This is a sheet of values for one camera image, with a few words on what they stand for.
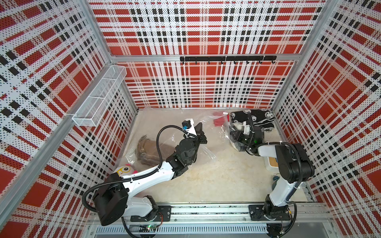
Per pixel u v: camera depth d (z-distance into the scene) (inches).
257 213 28.8
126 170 32.1
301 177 18.5
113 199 15.9
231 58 34.9
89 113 27.1
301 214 29.5
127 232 27.1
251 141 30.2
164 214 28.9
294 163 19.4
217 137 39.3
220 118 34.2
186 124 23.4
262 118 41.6
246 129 34.4
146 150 35.7
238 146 36.6
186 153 21.4
